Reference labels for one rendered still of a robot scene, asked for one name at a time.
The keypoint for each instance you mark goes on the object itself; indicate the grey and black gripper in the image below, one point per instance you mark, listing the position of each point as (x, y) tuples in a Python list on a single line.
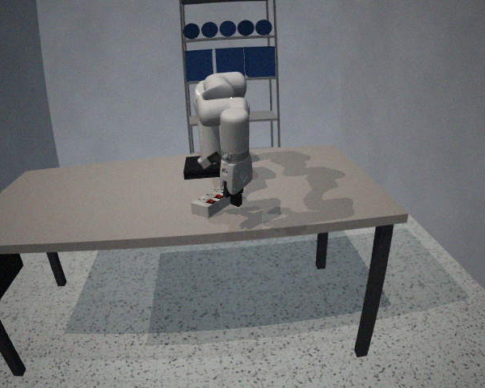
[(234, 176)]

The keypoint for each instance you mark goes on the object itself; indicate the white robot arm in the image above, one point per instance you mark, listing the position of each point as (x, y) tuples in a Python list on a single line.
[(220, 101)]

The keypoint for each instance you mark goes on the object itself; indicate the grey power strip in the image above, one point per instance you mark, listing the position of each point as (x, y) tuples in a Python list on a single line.
[(210, 203)]

